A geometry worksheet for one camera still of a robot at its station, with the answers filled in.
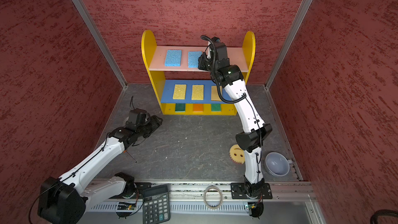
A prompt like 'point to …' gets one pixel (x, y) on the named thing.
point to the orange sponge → (198, 107)
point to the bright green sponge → (215, 107)
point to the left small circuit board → (124, 206)
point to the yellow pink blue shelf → (165, 77)
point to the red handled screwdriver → (125, 151)
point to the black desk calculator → (156, 205)
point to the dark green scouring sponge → (180, 107)
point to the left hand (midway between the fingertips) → (160, 125)
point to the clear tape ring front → (221, 194)
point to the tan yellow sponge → (215, 95)
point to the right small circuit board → (252, 205)
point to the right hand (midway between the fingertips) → (200, 61)
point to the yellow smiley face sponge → (237, 154)
